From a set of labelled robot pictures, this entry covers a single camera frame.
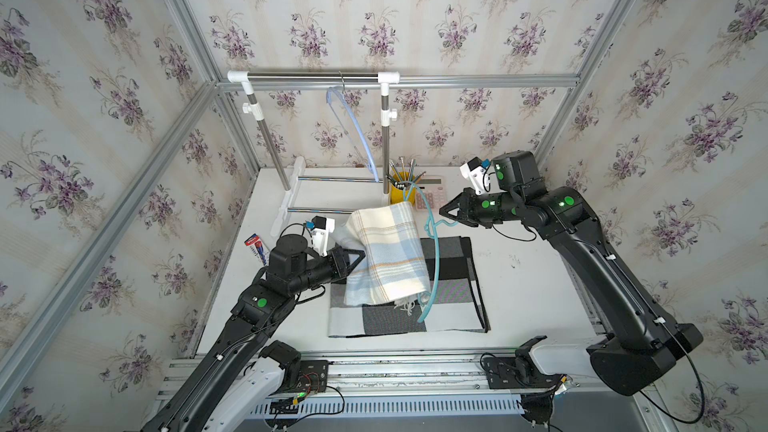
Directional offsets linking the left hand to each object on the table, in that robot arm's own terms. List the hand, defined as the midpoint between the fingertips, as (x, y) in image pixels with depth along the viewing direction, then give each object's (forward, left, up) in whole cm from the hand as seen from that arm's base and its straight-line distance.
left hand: (370, 261), depth 67 cm
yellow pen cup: (+39, -11, -20) cm, 45 cm away
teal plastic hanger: (+7, -15, +3) cm, 17 cm away
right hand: (+8, -17, +9) cm, 20 cm away
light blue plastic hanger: (+57, +6, -4) cm, 58 cm away
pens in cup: (+40, -10, -14) cm, 44 cm away
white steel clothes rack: (+36, +30, -22) cm, 52 cm away
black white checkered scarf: (-2, -24, -24) cm, 34 cm away
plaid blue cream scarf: (-1, -6, -2) cm, 6 cm away
